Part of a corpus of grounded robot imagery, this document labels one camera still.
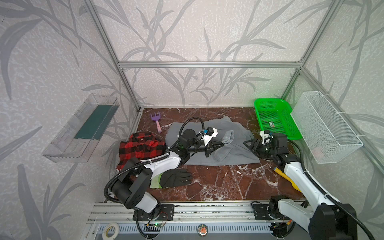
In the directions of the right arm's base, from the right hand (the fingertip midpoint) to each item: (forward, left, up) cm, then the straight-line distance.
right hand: (246, 140), depth 83 cm
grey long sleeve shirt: (-4, +10, +12) cm, 16 cm away
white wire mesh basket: (-10, -30, +18) cm, 36 cm away
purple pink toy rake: (+29, +61, -15) cm, 69 cm away
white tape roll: (-41, +65, -13) cm, 78 cm away
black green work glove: (-16, +43, -14) cm, 48 cm away
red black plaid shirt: (0, +61, -7) cm, 62 cm away
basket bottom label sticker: (+25, -28, -17) cm, 41 cm away
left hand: (-5, +14, +7) cm, 17 cm away
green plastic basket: (+32, -33, -16) cm, 49 cm away
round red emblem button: (-40, +25, -15) cm, 49 cm away
